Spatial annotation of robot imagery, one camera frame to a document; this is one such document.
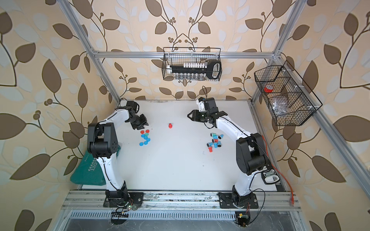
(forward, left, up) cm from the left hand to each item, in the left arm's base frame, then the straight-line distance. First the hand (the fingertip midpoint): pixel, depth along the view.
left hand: (144, 122), depth 99 cm
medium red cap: (-3, -1, -6) cm, 7 cm away
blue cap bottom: (-12, -2, -6) cm, 14 cm away
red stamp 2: (-17, -45, -5) cm, 49 cm away
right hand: (-2, -32, +10) cm, 34 cm away
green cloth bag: (-32, +25, -2) cm, 41 cm away
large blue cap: (-7, +1, -6) cm, 9 cm away
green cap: (-5, -1, -7) cm, 9 cm away
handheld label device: (-34, -78, -4) cm, 85 cm away
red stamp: (+1, -17, -5) cm, 18 cm away
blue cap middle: (-8, -1, -6) cm, 10 cm away
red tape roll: (+4, -76, +28) cm, 82 cm away
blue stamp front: (-14, -50, -4) cm, 52 cm away
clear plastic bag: (-11, -76, +30) cm, 82 cm away
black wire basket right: (-6, -83, +29) cm, 88 cm away
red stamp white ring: (-11, -49, -4) cm, 50 cm away
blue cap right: (-10, -3, -6) cm, 12 cm away
